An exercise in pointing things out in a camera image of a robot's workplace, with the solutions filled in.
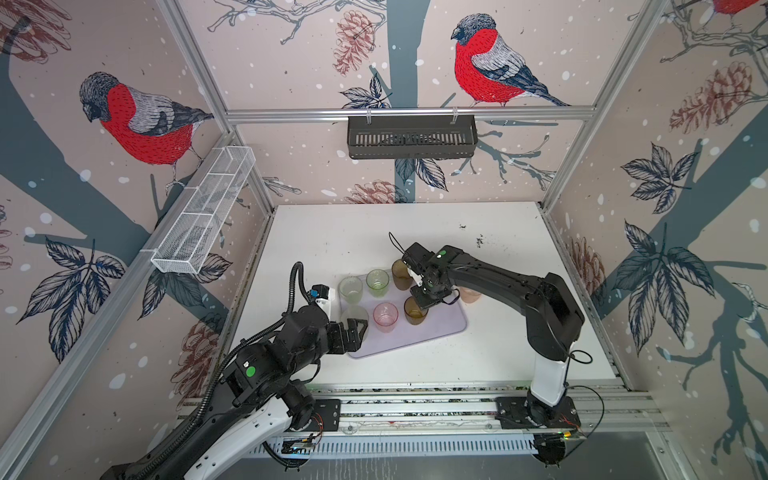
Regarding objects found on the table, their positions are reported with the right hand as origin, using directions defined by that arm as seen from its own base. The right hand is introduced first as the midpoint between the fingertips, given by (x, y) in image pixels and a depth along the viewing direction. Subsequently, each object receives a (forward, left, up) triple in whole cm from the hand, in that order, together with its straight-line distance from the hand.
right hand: (421, 306), depth 87 cm
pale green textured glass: (+6, +22, -1) cm, 23 cm away
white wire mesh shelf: (+13, +59, +27) cm, 66 cm away
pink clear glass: (-2, +11, -3) cm, 12 cm away
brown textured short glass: (-1, +2, -4) cm, 5 cm away
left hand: (-14, +16, +15) cm, 26 cm away
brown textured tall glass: (+12, +6, -3) cm, 14 cm away
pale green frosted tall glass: (-5, +19, +4) cm, 20 cm away
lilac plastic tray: (-1, -8, -5) cm, 10 cm away
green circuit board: (-35, +29, -5) cm, 46 cm away
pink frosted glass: (-10, -9, +25) cm, 28 cm away
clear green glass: (+9, +14, -2) cm, 17 cm away
